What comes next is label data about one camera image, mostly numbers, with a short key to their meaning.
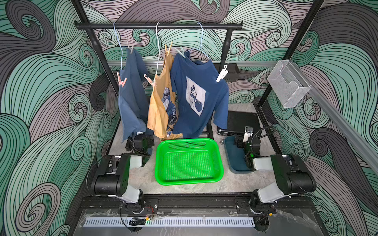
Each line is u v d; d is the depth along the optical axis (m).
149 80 0.56
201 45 0.87
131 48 0.73
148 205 0.73
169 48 0.90
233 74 0.95
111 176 0.45
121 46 0.88
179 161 0.90
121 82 0.57
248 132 0.80
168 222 0.70
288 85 0.80
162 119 0.69
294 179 0.44
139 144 0.71
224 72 0.57
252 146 0.70
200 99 0.76
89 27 0.55
